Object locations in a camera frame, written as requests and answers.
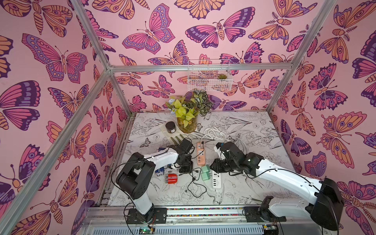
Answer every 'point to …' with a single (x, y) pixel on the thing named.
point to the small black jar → (171, 127)
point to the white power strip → (216, 179)
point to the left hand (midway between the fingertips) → (197, 165)
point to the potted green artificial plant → (187, 108)
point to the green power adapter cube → (205, 168)
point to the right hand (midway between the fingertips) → (210, 166)
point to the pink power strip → (201, 153)
